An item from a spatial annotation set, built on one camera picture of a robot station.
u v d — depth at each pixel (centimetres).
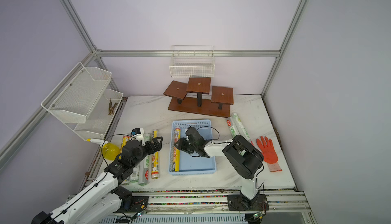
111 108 96
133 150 61
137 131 72
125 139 93
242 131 96
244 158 49
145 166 82
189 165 86
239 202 74
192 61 94
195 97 108
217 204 75
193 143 72
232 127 98
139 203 73
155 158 86
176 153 87
